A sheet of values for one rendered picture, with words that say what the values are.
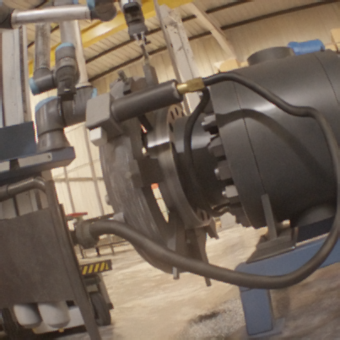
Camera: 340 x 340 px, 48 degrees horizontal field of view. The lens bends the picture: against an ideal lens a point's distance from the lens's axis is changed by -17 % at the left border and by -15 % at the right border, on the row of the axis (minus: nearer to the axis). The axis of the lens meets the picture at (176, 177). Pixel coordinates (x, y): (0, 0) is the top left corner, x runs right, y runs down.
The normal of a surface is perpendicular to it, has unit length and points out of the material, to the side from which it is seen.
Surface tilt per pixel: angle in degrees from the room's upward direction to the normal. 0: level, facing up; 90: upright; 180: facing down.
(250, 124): 84
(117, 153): 84
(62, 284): 90
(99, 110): 68
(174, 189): 113
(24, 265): 90
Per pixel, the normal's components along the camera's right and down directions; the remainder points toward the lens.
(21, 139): 0.46, -0.20
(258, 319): -0.29, -0.01
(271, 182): -0.12, 0.48
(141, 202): 0.32, 0.08
